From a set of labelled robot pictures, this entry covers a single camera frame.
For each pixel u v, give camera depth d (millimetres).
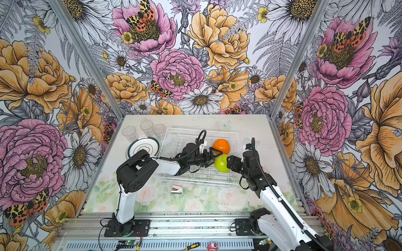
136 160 562
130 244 707
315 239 393
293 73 965
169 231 745
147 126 1118
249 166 617
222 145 970
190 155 756
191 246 696
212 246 654
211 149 828
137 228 731
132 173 543
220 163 875
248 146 733
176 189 838
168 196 848
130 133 1074
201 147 778
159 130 1080
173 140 1048
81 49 843
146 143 1022
